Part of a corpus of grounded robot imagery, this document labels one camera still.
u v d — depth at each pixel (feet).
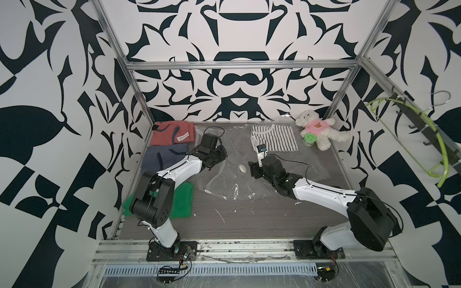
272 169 2.11
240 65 3.10
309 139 3.51
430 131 1.91
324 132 3.49
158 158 3.25
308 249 2.44
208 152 2.33
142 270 2.54
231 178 2.88
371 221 1.41
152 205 1.50
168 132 3.67
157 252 2.34
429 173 1.83
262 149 2.42
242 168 3.11
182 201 2.78
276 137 3.65
